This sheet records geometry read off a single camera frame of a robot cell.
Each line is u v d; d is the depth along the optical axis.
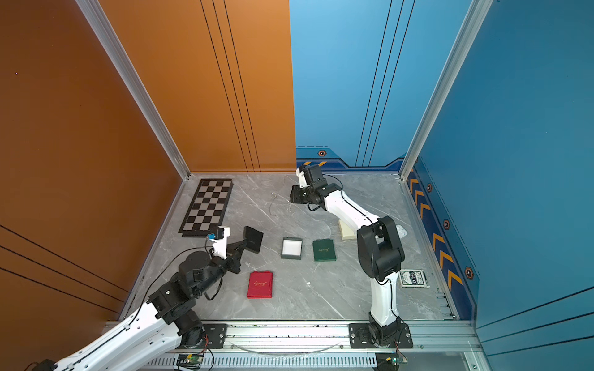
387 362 0.70
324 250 0.92
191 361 0.71
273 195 1.12
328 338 0.75
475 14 0.70
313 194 0.71
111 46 0.76
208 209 1.02
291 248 0.93
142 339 0.50
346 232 0.94
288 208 1.05
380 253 0.51
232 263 0.65
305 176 0.76
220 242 0.63
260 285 0.81
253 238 0.77
